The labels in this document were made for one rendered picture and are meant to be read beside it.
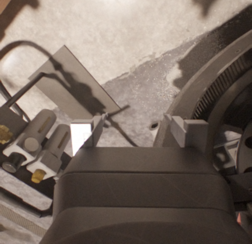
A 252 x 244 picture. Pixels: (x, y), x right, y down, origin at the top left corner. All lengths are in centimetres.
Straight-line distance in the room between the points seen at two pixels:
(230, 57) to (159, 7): 39
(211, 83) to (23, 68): 90
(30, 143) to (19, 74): 53
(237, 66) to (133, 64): 48
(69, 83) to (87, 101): 13
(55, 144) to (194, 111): 54
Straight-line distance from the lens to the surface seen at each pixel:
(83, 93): 100
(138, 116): 103
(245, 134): 50
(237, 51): 52
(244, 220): 67
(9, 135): 71
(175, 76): 90
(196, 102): 42
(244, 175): 43
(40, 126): 75
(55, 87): 105
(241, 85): 52
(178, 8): 82
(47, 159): 72
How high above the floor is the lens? 80
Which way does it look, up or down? 50 degrees down
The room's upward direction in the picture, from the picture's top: 168 degrees counter-clockwise
